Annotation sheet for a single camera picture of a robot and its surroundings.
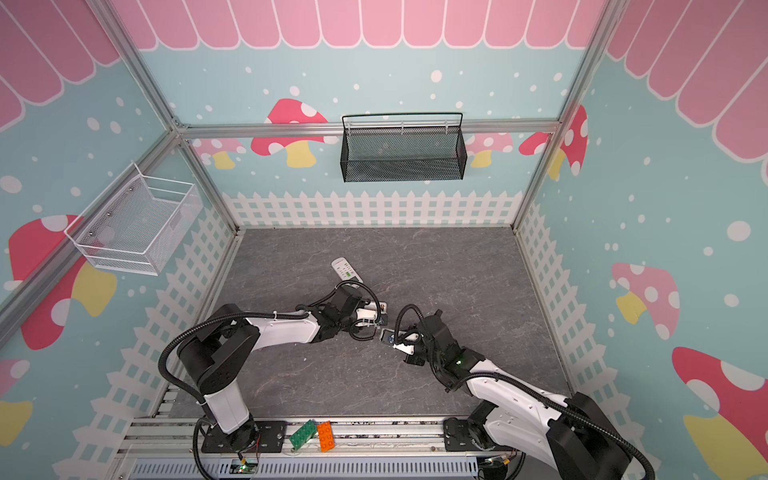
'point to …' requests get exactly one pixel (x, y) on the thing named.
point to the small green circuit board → (245, 468)
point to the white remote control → (346, 272)
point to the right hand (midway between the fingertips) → (400, 330)
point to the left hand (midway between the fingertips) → (359, 306)
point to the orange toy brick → (326, 436)
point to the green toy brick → (302, 435)
